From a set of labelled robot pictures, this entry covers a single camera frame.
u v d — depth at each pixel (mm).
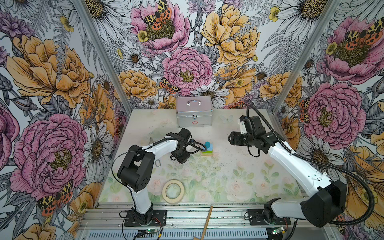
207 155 960
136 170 482
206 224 730
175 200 780
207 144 896
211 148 923
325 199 389
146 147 526
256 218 739
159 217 745
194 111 1026
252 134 617
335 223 436
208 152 957
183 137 762
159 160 943
